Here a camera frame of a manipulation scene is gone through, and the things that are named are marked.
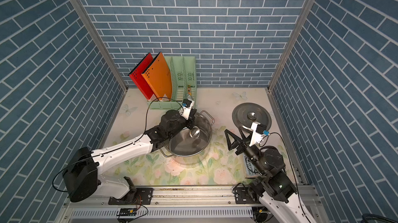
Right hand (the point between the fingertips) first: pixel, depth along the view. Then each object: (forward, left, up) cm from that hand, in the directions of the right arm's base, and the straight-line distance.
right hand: (233, 131), depth 64 cm
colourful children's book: (-7, -12, -25) cm, 29 cm away
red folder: (+32, +55, -1) cm, 64 cm away
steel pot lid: (+29, -12, -28) cm, 43 cm away
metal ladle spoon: (+10, +19, -22) cm, 31 cm away
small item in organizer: (+50, +29, -28) cm, 64 cm away
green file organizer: (+54, +33, -14) cm, 65 cm away
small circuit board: (-29, +46, -32) cm, 63 cm away
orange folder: (+41, +46, -7) cm, 62 cm away
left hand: (+13, +16, -5) cm, 21 cm away
